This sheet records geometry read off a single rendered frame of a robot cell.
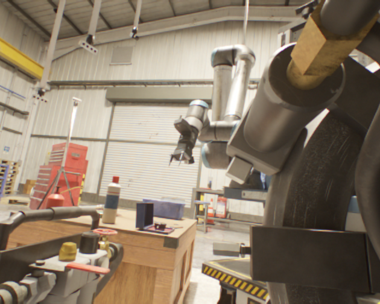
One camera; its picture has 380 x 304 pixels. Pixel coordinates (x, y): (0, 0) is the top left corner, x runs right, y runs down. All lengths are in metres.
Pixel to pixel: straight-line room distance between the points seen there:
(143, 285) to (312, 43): 1.07
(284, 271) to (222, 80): 1.24
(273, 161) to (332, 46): 0.27
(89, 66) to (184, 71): 4.64
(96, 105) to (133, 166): 3.47
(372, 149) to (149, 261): 0.97
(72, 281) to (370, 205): 0.55
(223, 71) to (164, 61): 9.61
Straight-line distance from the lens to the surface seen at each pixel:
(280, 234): 0.41
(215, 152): 1.42
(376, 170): 0.26
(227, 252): 0.40
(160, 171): 9.38
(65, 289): 0.63
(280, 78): 0.27
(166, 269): 1.10
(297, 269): 0.42
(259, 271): 0.41
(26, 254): 0.62
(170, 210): 1.80
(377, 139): 0.24
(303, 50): 0.22
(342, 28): 0.20
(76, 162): 4.07
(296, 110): 0.26
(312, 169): 0.45
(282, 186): 0.44
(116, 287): 1.20
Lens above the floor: 0.63
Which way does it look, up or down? 10 degrees up
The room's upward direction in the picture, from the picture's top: 7 degrees clockwise
